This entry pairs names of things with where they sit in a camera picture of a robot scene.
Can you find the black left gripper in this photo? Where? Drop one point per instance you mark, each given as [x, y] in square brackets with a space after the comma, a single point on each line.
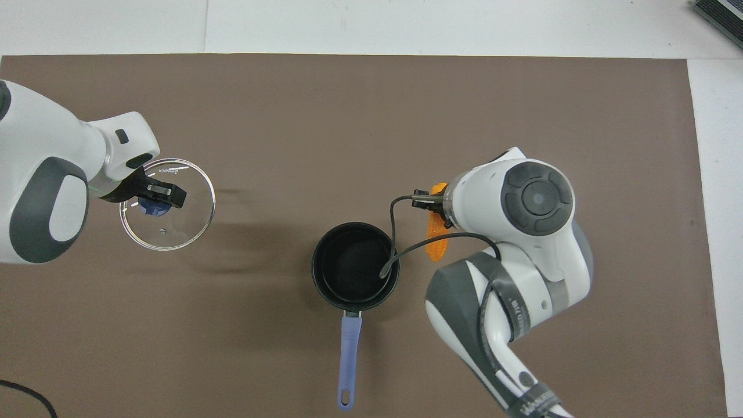
[134, 187]

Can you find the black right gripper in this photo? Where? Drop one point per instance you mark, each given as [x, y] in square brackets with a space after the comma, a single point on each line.
[446, 217]

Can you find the orange corn cob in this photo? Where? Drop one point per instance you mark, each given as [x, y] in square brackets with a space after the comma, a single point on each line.
[436, 247]

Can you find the glass lid blue knob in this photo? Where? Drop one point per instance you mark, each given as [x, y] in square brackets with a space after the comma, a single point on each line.
[177, 227]

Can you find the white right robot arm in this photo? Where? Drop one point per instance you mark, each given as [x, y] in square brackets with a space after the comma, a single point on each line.
[522, 273]

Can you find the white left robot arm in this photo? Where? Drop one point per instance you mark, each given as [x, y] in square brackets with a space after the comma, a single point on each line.
[35, 133]

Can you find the dark blue saucepan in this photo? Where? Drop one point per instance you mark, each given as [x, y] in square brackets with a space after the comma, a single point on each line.
[355, 270]

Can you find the brown table mat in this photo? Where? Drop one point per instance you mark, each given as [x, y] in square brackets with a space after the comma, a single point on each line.
[348, 128]

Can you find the dark grey ribbed device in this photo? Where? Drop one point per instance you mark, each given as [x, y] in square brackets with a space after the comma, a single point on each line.
[720, 17]

